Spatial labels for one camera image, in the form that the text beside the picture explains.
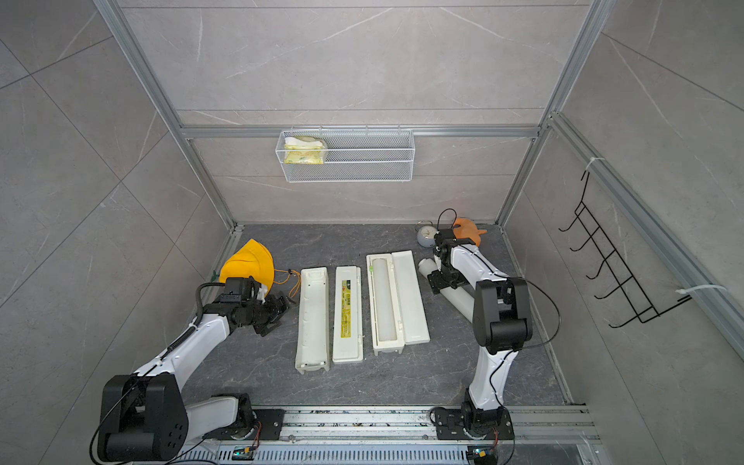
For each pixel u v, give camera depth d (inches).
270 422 28.9
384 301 35.8
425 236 43.8
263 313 29.4
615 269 26.4
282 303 30.7
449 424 28.7
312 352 34.3
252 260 42.2
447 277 32.4
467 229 43.6
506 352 21.1
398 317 33.8
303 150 34.5
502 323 20.3
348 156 39.7
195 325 21.2
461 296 37.4
